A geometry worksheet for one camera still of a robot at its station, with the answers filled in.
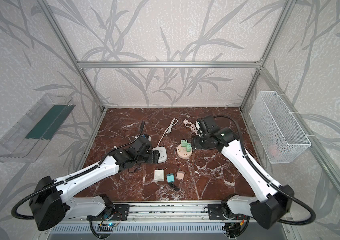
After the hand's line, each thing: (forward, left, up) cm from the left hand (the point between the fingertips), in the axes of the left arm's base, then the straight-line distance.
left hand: (156, 151), depth 82 cm
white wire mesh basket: (-6, -55, +24) cm, 60 cm away
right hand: (+3, -22, +9) cm, 24 cm away
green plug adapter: (+9, -16, -6) cm, 19 cm away
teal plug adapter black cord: (-12, -8, -10) cm, 18 cm away
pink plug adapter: (-9, -14, -11) cm, 20 cm away
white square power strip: (+2, -3, -10) cm, 11 cm away
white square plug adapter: (-10, -2, -10) cm, 14 cm away
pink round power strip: (+6, -16, -10) cm, 20 cm away
